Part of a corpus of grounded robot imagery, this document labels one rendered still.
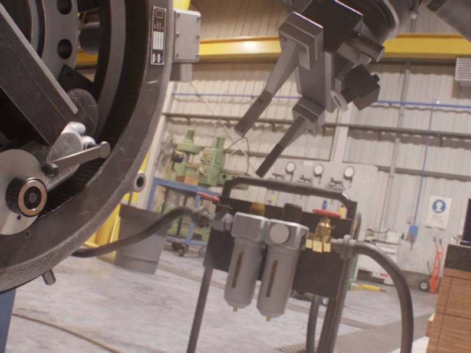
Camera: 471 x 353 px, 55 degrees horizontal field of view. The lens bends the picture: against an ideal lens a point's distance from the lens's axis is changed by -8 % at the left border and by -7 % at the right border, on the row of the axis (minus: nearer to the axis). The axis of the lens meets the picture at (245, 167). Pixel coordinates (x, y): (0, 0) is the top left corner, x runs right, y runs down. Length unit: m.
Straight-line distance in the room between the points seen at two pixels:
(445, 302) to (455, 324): 0.04
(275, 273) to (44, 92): 0.73
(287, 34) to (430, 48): 11.39
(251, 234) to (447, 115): 10.68
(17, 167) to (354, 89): 0.43
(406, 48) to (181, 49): 11.03
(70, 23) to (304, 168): 6.93
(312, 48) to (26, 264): 0.49
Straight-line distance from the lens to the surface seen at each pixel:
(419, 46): 11.84
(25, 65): 0.64
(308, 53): 0.39
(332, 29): 0.43
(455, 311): 0.95
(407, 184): 11.47
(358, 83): 0.46
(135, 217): 3.29
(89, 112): 0.80
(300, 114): 0.53
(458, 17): 0.56
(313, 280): 1.22
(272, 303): 1.18
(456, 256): 0.95
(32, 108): 0.65
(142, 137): 0.83
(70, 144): 0.72
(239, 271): 1.21
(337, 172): 7.30
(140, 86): 0.82
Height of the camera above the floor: 0.41
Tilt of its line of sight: 8 degrees up
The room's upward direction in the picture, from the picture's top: 13 degrees clockwise
